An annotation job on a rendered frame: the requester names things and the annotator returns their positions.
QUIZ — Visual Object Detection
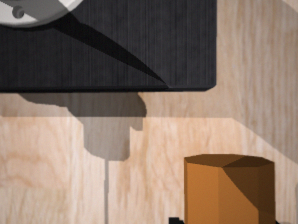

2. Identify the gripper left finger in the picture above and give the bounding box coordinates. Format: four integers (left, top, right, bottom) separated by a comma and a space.
168, 217, 184, 224

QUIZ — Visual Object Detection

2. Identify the orange-brown faceted cylinder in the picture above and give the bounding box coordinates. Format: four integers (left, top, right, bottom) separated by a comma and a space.
184, 154, 276, 224

